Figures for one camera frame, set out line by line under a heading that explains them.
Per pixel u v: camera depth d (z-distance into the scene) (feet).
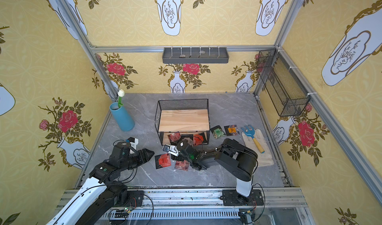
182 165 2.81
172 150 2.46
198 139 3.05
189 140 3.08
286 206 2.39
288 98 2.40
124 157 2.02
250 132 3.19
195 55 3.03
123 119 3.01
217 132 3.21
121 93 2.64
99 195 1.73
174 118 2.89
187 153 2.25
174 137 3.11
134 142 2.44
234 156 1.74
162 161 2.82
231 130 3.27
